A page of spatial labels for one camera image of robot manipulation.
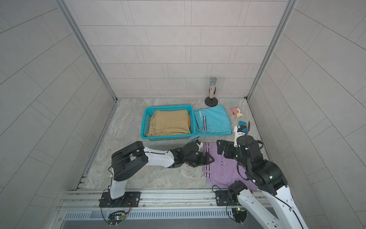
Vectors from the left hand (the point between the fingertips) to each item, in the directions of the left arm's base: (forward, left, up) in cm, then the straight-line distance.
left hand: (212, 163), depth 81 cm
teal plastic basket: (+33, +43, +6) cm, 54 cm away
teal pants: (+29, -3, +1) cm, 29 cm away
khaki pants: (+26, +27, +3) cm, 38 cm away
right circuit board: (-23, -12, -3) cm, 26 cm away
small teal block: (+30, -25, -2) cm, 39 cm away
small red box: (+38, -22, +1) cm, 44 cm away
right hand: (+2, -2, +21) cm, 22 cm away
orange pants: (+27, +13, +3) cm, 31 cm away
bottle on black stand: (+51, -5, -1) cm, 51 cm away
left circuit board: (-25, +47, -1) cm, 53 cm away
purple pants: (-4, -6, -1) cm, 7 cm away
